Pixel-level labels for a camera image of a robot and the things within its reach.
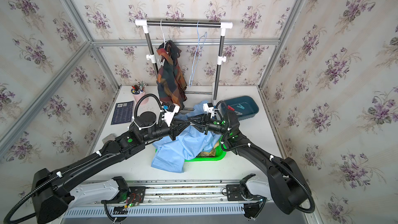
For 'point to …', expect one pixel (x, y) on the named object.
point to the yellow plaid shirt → (210, 154)
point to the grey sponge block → (110, 137)
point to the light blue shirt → (170, 155)
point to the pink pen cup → (138, 92)
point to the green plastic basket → (221, 153)
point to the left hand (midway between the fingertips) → (190, 122)
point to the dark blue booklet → (123, 113)
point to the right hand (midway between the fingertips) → (191, 122)
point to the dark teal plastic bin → (244, 107)
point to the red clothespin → (229, 107)
